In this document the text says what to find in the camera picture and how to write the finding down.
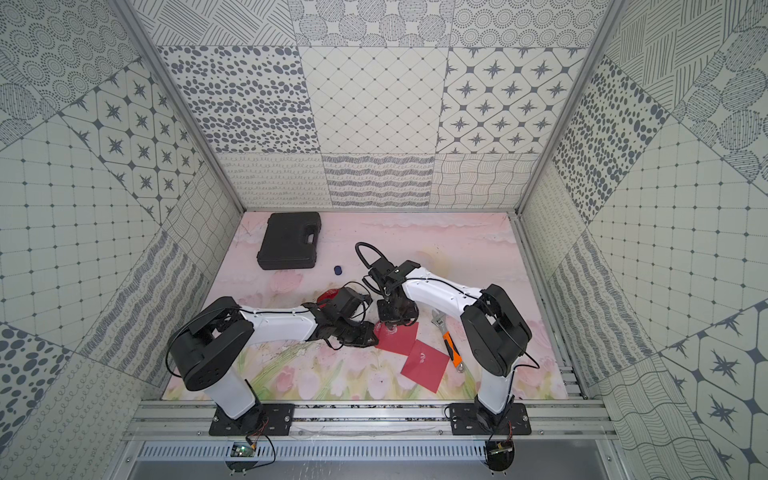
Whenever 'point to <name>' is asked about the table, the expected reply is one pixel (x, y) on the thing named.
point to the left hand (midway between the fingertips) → (386, 349)
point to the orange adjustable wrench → (440, 320)
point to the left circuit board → (241, 449)
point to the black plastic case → (290, 241)
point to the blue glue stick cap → (337, 270)
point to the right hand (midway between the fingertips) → (393, 326)
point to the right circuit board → (499, 455)
